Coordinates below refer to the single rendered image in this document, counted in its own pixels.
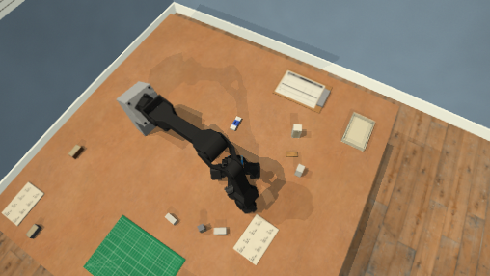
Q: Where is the green cutting mat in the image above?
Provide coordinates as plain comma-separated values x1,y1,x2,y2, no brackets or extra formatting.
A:
83,215,185,276

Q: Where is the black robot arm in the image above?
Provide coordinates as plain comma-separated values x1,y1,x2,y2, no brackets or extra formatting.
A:
135,94,259,214

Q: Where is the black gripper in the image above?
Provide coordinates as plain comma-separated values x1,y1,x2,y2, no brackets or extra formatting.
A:
210,157,260,180

